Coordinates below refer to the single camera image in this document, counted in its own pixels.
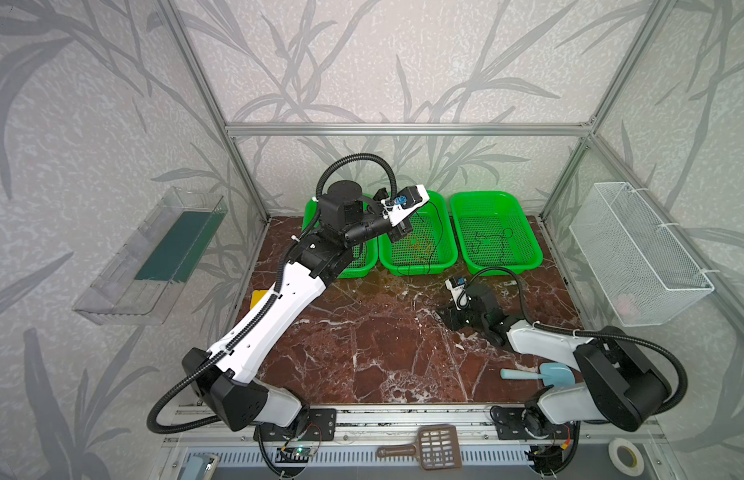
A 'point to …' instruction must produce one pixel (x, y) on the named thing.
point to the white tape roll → (616, 460)
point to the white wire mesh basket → (644, 271)
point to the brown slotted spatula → (437, 447)
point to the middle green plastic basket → (433, 222)
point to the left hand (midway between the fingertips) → (426, 190)
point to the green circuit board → (302, 451)
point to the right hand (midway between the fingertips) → (443, 298)
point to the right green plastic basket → (491, 229)
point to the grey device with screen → (200, 466)
